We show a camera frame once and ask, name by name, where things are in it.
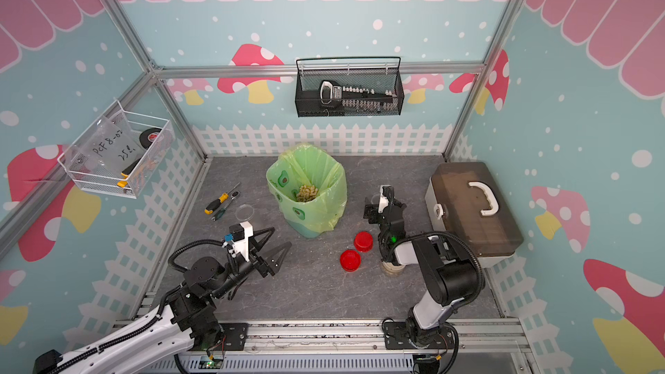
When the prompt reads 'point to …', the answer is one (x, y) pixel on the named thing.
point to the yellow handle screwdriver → (215, 204)
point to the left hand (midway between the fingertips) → (284, 241)
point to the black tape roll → (147, 137)
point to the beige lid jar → (392, 270)
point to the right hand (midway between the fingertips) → (377, 197)
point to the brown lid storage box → (462, 200)
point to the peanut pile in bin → (306, 193)
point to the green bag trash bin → (301, 165)
